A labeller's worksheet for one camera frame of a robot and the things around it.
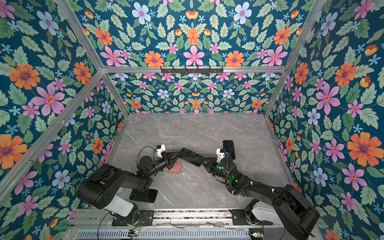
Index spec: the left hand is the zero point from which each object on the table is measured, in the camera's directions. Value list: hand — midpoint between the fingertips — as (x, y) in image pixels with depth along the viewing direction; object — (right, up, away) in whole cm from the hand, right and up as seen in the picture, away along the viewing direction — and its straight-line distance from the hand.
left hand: (181, 151), depth 77 cm
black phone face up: (+5, -3, 0) cm, 6 cm away
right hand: (+9, -4, 0) cm, 10 cm away
